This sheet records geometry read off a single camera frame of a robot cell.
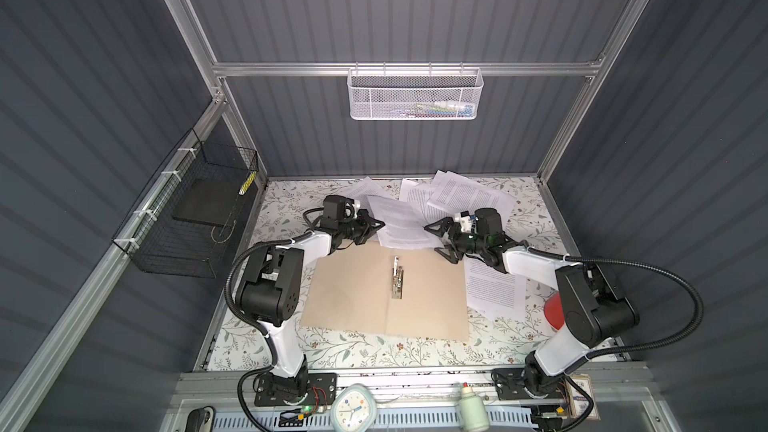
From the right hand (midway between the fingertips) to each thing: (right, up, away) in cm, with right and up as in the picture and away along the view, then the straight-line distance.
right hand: (431, 239), depth 88 cm
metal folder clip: (-10, -13, +3) cm, 16 cm away
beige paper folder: (-24, -16, +3) cm, 29 cm away
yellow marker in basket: (-52, +16, -6) cm, 55 cm away
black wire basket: (-62, +6, -16) cm, 65 cm away
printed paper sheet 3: (+14, +15, +28) cm, 34 cm away
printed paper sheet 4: (+20, -16, +1) cm, 26 cm away
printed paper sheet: (-22, +18, +31) cm, 42 cm away
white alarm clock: (-21, -37, -20) cm, 47 cm away
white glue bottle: (+6, -35, -24) cm, 43 cm away
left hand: (-14, +5, +5) cm, 15 cm away
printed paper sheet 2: (-1, +14, +28) cm, 31 cm away
